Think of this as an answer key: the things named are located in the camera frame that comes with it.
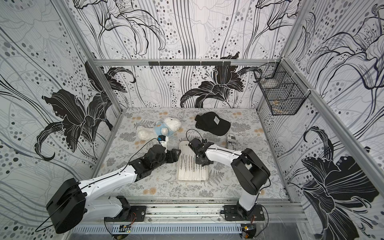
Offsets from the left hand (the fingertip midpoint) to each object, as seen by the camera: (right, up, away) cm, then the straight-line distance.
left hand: (178, 154), depth 83 cm
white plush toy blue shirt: (-10, +15, +15) cm, 23 cm away
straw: (+7, -7, +5) cm, 11 cm away
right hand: (+15, -5, +9) cm, 18 cm away
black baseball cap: (+21, +18, +21) cm, 35 cm away
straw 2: (+6, -6, +6) cm, 11 cm away
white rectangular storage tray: (+13, -11, +2) cm, 17 cm away
